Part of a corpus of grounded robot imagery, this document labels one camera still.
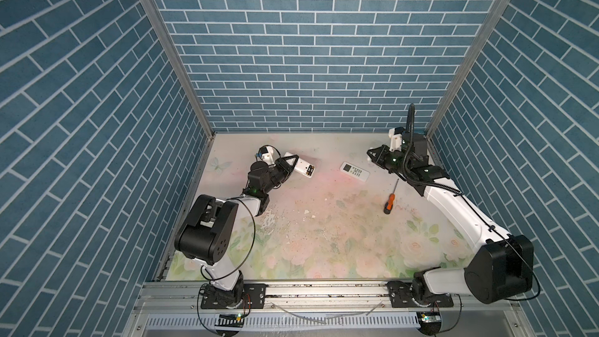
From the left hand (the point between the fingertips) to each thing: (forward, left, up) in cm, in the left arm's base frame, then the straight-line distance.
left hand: (300, 158), depth 86 cm
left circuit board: (-47, +20, -22) cm, 56 cm away
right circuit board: (-48, -42, -22) cm, 68 cm away
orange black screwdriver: (-11, -36, -17) cm, 41 cm away
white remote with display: (+6, -25, -17) cm, 31 cm away
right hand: (-1, -23, +7) cm, 24 cm away
